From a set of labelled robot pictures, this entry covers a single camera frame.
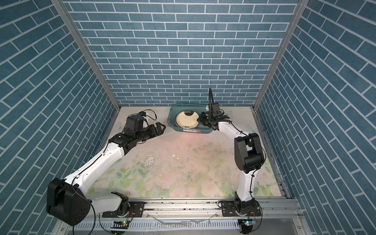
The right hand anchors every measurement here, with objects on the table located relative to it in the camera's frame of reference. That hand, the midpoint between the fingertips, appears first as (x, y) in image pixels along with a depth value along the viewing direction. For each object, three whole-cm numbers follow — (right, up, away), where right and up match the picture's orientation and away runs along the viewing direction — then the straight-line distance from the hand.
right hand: (197, 119), depth 95 cm
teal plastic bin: (-16, +9, +16) cm, 24 cm away
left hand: (-19, -5, -14) cm, 24 cm away
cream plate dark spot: (-7, 0, +2) cm, 7 cm away
